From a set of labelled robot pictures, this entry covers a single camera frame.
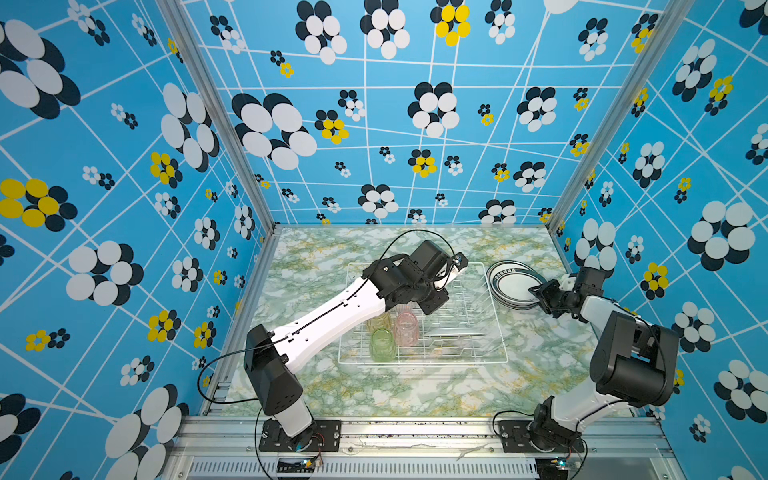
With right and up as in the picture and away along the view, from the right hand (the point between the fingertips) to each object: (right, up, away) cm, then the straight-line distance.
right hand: (535, 291), depth 94 cm
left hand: (-33, +3, -21) cm, 39 cm away
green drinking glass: (-49, -14, -10) cm, 52 cm away
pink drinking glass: (-42, -10, -11) cm, 44 cm away
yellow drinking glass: (-49, -7, -10) cm, 50 cm away
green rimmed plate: (-6, +2, +7) cm, 9 cm away
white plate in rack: (-29, -9, -16) cm, 34 cm away
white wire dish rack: (-20, -5, +3) cm, 21 cm away
